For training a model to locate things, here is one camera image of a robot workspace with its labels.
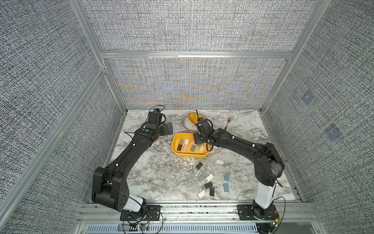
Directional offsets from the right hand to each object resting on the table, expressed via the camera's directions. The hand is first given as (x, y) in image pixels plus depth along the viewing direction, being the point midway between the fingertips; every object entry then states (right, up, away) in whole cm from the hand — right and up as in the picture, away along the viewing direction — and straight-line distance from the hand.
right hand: (199, 132), depth 91 cm
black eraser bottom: (+6, -32, -11) cm, 35 cm away
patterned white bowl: (-7, +5, +17) cm, 19 cm away
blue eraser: (-4, -11, +7) cm, 14 cm away
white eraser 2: (+13, -19, +1) cm, 23 cm away
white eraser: (-8, -7, +9) cm, 14 cm away
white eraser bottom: (+1, -33, -12) cm, 35 cm away
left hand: (-20, +4, -6) cm, 21 cm away
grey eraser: (+1, -27, -5) cm, 27 cm away
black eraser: (-12, -9, +7) cm, 17 cm away
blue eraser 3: (+15, -31, -9) cm, 35 cm away
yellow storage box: (-10, -9, +7) cm, 15 cm away
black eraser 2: (0, -21, -1) cm, 21 cm away
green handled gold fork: (+25, +7, +22) cm, 34 cm away
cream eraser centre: (+6, -26, -5) cm, 28 cm away
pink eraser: (-8, -11, +6) cm, 15 cm away
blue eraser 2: (+16, -26, -5) cm, 31 cm away
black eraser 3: (+5, -30, -8) cm, 31 cm away
